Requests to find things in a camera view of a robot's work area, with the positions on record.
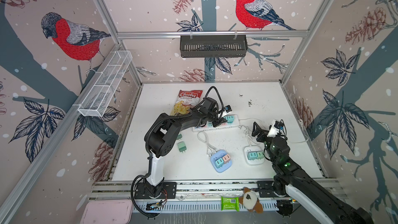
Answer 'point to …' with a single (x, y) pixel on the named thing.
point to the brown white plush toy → (251, 201)
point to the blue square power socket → (217, 154)
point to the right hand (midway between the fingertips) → (261, 125)
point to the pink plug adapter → (226, 158)
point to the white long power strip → (209, 125)
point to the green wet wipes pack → (227, 203)
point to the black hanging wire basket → (213, 46)
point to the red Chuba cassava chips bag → (186, 100)
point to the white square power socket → (250, 148)
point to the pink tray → (108, 211)
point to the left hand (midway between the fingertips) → (225, 117)
